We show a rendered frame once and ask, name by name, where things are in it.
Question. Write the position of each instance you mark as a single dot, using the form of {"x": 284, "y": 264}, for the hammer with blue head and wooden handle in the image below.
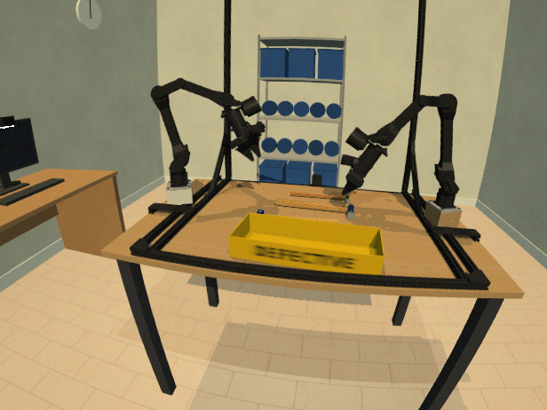
{"x": 309, "y": 205}

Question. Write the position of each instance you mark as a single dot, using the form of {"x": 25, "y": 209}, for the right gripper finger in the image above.
{"x": 254, "y": 146}
{"x": 245, "y": 150}

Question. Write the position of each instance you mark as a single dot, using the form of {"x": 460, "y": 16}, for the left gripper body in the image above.
{"x": 363, "y": 168}

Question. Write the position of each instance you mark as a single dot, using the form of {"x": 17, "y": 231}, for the yellow bin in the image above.
{"x": 279, "y": 240}

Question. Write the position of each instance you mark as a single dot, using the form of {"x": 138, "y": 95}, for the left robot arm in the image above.
{"x": 444, "y": 171}

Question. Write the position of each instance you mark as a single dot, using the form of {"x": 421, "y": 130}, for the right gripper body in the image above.
{"x": 239, "y": 130}

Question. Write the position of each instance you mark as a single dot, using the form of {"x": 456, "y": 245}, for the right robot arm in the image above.
{"x": 160, "y": 94}

